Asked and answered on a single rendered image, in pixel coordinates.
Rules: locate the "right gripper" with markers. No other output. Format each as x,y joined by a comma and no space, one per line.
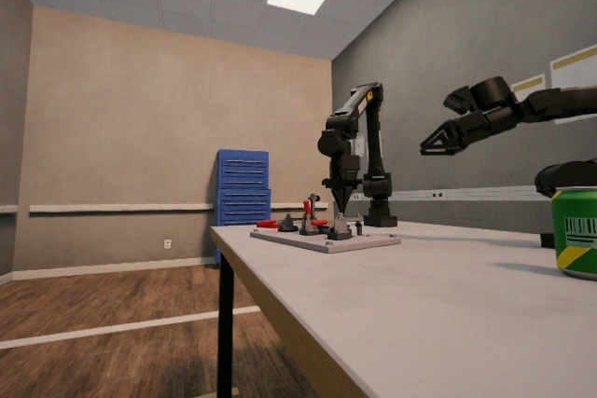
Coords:
342,187

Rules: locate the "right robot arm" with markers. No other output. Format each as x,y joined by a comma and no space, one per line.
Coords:
344,165

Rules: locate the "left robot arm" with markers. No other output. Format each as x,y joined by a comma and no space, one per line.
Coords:
494,92

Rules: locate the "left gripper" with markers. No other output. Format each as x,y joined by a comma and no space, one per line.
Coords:
450,145

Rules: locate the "green drink can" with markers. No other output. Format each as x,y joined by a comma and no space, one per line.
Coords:
574,215

